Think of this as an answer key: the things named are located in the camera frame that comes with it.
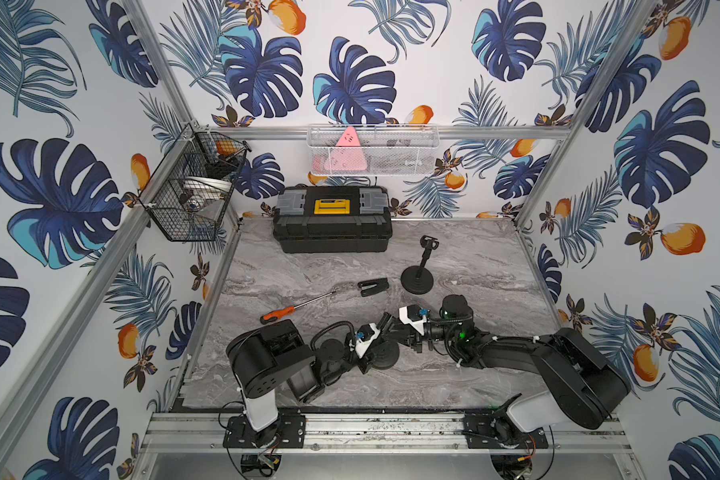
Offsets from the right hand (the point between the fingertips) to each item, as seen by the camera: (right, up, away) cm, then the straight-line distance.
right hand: (384, 327), depth 79 cm
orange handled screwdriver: (-36, -1, +14) cm, 38 cm away
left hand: (0, -3, +3) cm, 4 cm away
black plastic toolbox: (-18, +31, +20) cm, 41 cm away
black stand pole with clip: (+14, +23, +9) cm, 28 cm away
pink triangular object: (-10, +50, +11) cm, 52 cm away
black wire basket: (-55, +35, +4) cm, 65 cm away
